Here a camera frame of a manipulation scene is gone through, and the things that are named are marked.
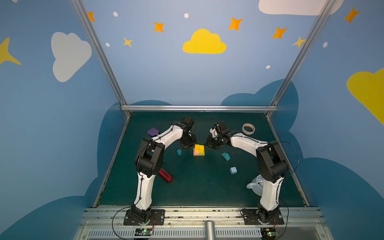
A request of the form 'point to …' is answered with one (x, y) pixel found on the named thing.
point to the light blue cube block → (233, 170)
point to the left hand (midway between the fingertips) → (197, 146)
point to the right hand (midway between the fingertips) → (204, 143)
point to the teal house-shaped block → (226, 156)
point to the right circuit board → (268, 233)
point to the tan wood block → (198, 155)
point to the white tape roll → (248, 125)
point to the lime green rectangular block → (201, 153)
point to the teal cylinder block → (179, 152)
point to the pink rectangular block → (196, 152)
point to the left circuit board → (143, 232)
